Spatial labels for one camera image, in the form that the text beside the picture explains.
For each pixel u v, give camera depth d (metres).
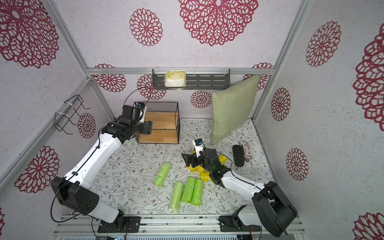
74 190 0.40
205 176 0.86
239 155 1.00
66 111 0.76
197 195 0.80
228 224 0.73
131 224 0.74
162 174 0.87
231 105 0.83
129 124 0.57
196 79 0.93
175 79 0.90
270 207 0.40
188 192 0.81
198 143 0.71
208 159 0.63
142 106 0.69
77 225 0.75
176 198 0.78
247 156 0.97
